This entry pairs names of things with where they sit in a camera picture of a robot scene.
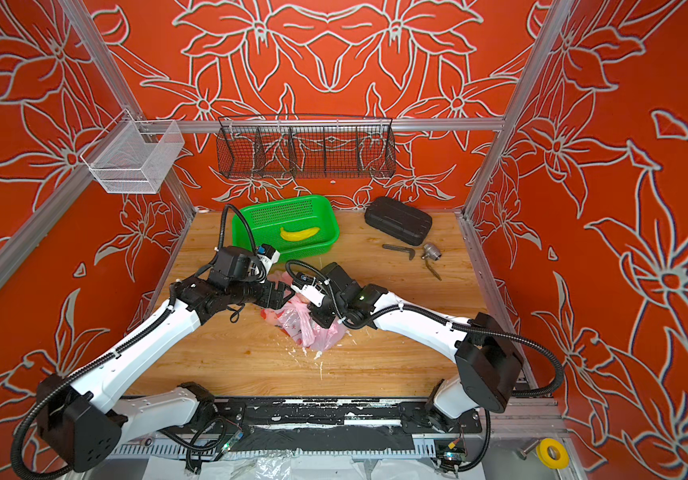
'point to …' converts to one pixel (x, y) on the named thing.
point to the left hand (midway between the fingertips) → (283, 285)
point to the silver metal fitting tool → (432, 251)
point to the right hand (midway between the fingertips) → (305, 304)
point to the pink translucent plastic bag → (293, 318)
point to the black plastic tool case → (398, 219)
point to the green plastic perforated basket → (301, 225)
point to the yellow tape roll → (563, 460)
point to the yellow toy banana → (299, 235)
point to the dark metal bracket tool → (401, 248)
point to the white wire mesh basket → (134, 156)
